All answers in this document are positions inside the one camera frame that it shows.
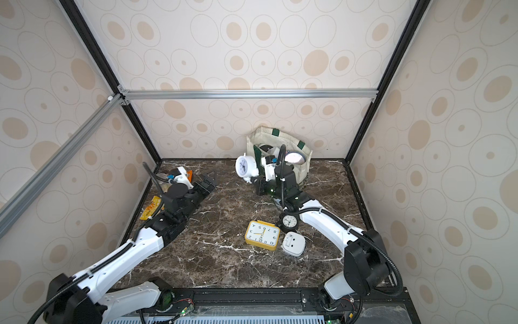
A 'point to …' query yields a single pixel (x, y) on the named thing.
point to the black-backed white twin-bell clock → (265, 148)
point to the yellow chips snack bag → (151, 208)
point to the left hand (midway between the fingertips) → (218, 173)
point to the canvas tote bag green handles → (275, 138)
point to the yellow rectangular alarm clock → (262, 234)
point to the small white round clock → (246, 167)
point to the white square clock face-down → (293, 244)
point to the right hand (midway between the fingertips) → (261, 176)
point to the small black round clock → (287, 223)
